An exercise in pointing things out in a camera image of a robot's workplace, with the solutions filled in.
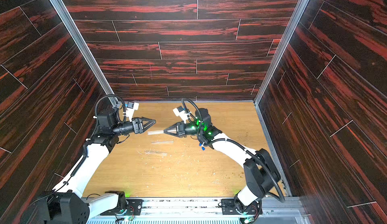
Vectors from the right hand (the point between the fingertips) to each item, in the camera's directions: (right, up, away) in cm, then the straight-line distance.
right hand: (166, 129), depth 70 cm
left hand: (-7, +3, +2) cm, 8 cm away
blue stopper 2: (+19, -14, +24) cm, 34 cm away
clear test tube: (-5, -1, -1) cm, 5 cm away
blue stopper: (+17, -12, +26) cm, 34 cm away
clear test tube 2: (-7, -11, +26) cm, 29 cm away
